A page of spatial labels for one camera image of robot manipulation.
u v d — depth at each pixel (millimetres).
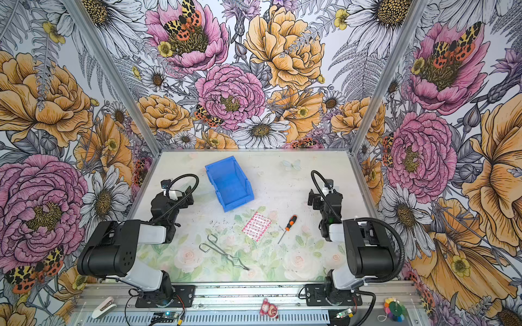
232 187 1046
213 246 867
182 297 741
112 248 463
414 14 730
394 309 708
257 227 916
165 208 727
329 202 729
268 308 690
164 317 709
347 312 714
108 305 706
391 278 427
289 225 916
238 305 745
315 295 734
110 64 857
